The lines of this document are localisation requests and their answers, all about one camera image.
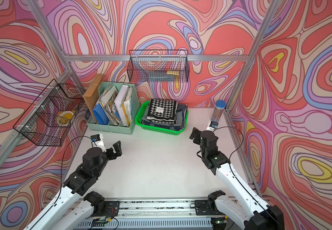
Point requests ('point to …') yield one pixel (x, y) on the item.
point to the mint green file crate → (108, 91)
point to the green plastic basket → (138, 119)
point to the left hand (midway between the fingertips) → (114, 143)
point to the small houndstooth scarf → (162, 111)
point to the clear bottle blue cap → (220, 105)
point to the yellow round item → (65, 118)
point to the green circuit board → (99, 222)
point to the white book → (124, 104)
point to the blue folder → (100, 115)
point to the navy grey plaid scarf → (180, 124)
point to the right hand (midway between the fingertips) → (200, 134)
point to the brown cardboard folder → (91, 95)
